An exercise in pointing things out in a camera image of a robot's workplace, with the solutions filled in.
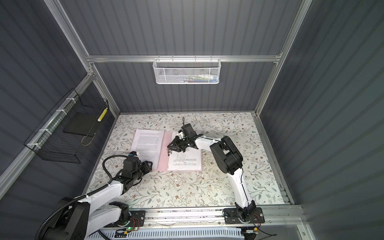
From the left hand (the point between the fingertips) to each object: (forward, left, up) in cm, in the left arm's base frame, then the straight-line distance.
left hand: (150, 163), depth 90 cm
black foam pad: (+11, +29, +27) cm, 41 cm away
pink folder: (0, -8, -2) cm, 8 cm away
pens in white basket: (+41, -32, +32) cm, 61 cm away
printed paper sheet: (+15, +4, -1) cm, 16 cm away
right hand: (+8, -12, +3) cm, 15 cm away
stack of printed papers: (+2, -24, -2) cm, 25 cm away
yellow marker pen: (+18, +23, +25) cm, 39 cm away
